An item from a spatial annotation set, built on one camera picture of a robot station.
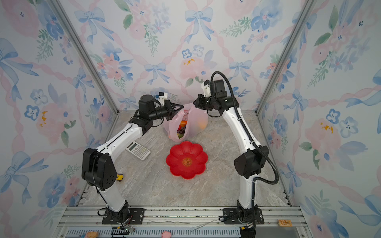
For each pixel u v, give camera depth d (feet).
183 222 2.40
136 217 2.42
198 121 3.04
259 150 1.55
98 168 1.52
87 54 2.87
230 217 2.37
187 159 3.11
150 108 2.16
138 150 3.19
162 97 2.47
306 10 2.29
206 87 2.40
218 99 2.01
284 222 2.35
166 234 2.22
